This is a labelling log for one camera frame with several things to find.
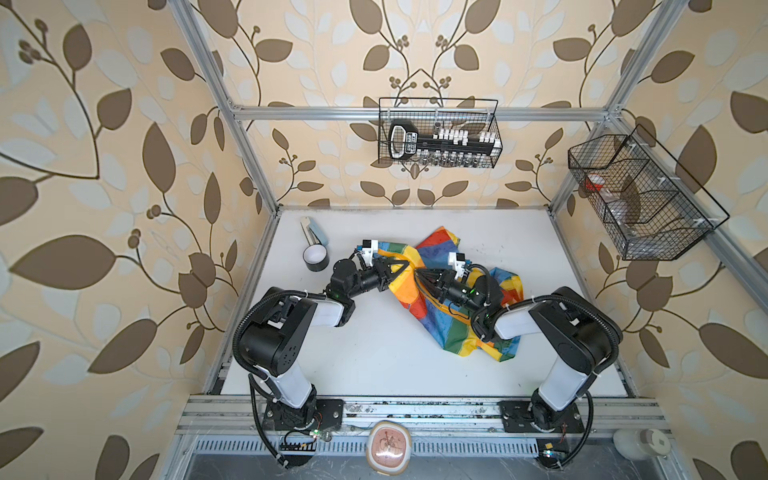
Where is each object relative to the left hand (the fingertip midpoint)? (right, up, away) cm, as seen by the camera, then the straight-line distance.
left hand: (412, 264), depth 80 cm
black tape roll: (-33, 0, +26) cm, 42 cm away
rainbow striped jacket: (+13, -20, +5) cm, 25 cm away
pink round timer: (-6, -41, -12) cm, 43 cm away
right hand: (+1, -3, 0) cm, 3 cm away
